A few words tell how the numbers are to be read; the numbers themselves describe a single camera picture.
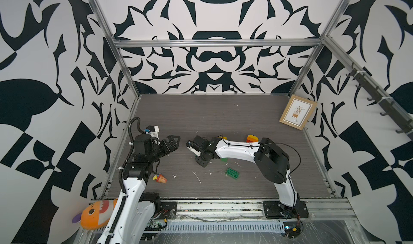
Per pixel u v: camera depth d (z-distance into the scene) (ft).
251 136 3.17
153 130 2.33
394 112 1.82
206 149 2.22
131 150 1.89
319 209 2.49
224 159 2.09
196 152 2.61
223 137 3.21
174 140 2.30
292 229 2.34
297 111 3.25
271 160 1.70
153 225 2.22
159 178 2.66
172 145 2.25
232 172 2.79
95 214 2.11
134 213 1.51
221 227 2.34
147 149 1.95
